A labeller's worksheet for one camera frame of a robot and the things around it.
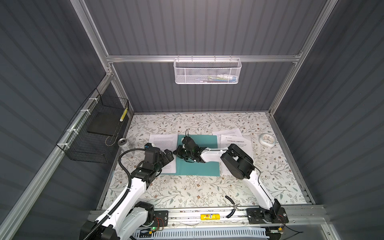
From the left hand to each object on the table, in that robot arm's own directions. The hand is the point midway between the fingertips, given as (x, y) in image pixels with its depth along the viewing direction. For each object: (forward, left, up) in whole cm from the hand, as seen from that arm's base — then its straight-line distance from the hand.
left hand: (166, 155), depth 84 cm
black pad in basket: (+10, +29, +18) cm, 35 cm away
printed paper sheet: (+12, -51, -11) cm, 53 cm away
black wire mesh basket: (+4, +34, +16) cm, 38 cm away
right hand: (+7, -2, -11) cm, 13 cm away
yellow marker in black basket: (+18, +22, +16) cm, 33 cm away
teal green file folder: (-4, -25, -12) cm, 29 cm away
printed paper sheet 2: (+17, +3, -11) cm, 20 cm away
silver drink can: (+9, +26, +2) cm, 28 cm away
